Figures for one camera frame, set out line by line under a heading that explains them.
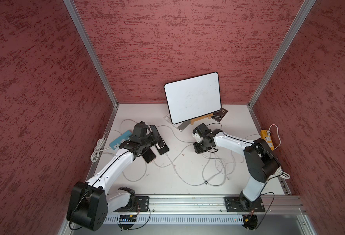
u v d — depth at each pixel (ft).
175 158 2.96
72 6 2.31
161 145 2.72
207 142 2.24
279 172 2.74
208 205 2.48
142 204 2.39
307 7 2.33
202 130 2.47
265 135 3.29
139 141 2.07
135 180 2.69
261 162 1.57
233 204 2.40
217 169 2.85
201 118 3.48
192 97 3.28
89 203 1.29
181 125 3.48
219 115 3.67
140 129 2.07
